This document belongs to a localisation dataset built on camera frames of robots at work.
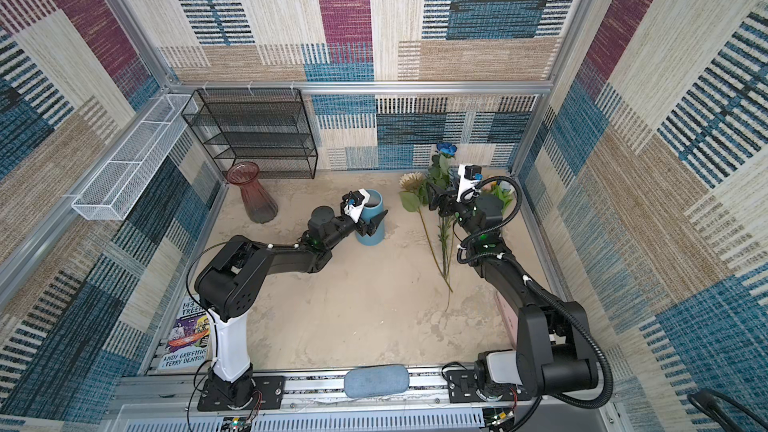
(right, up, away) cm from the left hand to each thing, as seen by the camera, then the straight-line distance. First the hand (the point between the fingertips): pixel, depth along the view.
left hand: (376, 196), depth 89 cm
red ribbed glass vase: (-40, -3, +11) cm, 41 cm away
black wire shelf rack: (-41, +24, +19) cm, 51 cm away
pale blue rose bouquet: (+21, +8, +15) cm, 27 cm away
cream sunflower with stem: (+13, 0, +20) cm, 23 cm away
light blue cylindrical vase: (0, -2, -6) cm, 6 cm away
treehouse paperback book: (-49, -39, -10) cm, 63 cm away
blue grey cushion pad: (+1, -44, -17) cm, 47 cm away
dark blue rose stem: (+22, +10, +16) cm, 28 cm away
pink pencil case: (+36, -33, -8) cm, 49 cm away
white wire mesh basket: (-61, 0, -19) cm, 64 cm away
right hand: (+17, +4, -7) cm, 19 cm away
